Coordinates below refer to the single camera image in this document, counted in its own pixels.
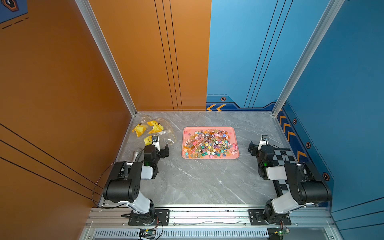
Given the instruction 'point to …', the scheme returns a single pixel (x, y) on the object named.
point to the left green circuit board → (147, 233)
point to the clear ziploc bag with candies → (141, 128)
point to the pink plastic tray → (210, 142)
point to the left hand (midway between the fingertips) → (160, 142)
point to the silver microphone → (135, 153)
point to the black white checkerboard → (282, 156)
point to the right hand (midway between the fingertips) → (259, 142)
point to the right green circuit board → (281, 233)
